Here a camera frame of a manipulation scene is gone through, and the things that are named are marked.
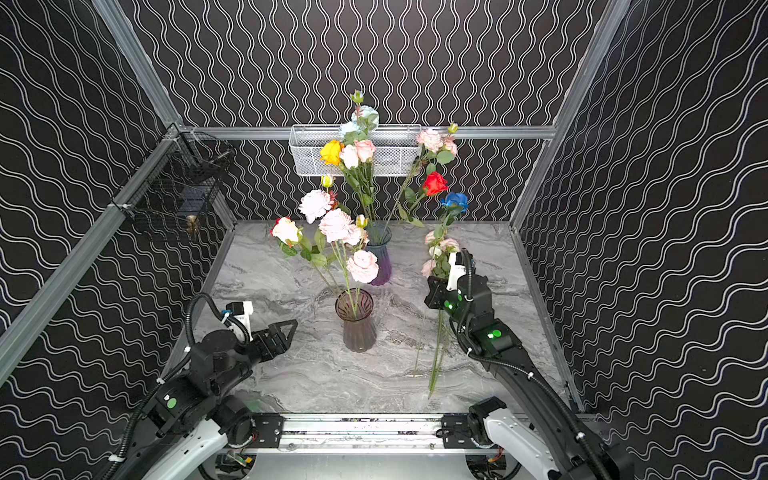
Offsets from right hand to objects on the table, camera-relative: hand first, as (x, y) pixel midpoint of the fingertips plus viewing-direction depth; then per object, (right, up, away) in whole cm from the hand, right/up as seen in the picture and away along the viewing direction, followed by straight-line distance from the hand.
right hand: (430, 276), depth 77 cm
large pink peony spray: (-18, +3, -10) cm, 21 cm away
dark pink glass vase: (-20, -8, +1) cm, 21 cm away
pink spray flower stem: (+3, -23, +11) cm, 26 cm away
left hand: (-34, -11, -7) cm, 36 cm away
